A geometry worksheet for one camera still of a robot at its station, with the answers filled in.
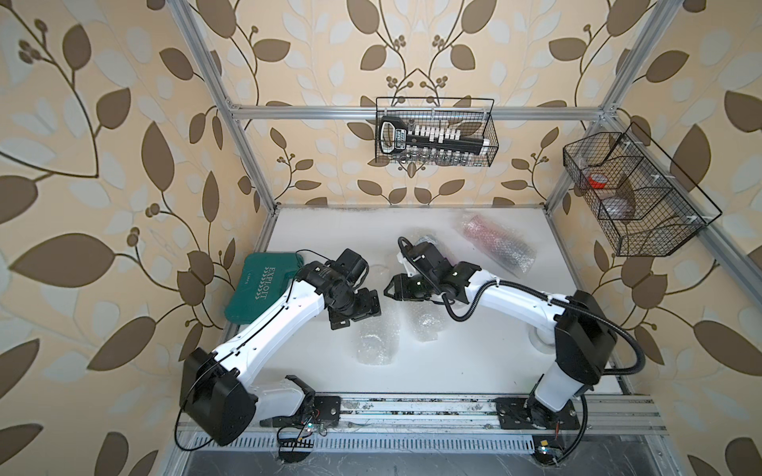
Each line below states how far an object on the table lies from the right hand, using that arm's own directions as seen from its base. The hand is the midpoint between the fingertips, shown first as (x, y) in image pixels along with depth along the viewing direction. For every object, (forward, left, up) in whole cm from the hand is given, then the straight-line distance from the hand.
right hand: (389, 293), depth 82 cm
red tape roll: (+21, -59, +20) cm, 65 cm away
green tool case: (+7, +40, -6) cm, 41 cm away
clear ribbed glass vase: (-11, +4, -6) cm, 13 cm away
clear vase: (-6, -10, -5) cm, 12 cm away
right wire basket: (+11, -65, +21) cm, 69 cm away
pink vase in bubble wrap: (+18, -38, -4) cm, 42 cm away
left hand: (-7, +6, +2) cm, 9 cm away
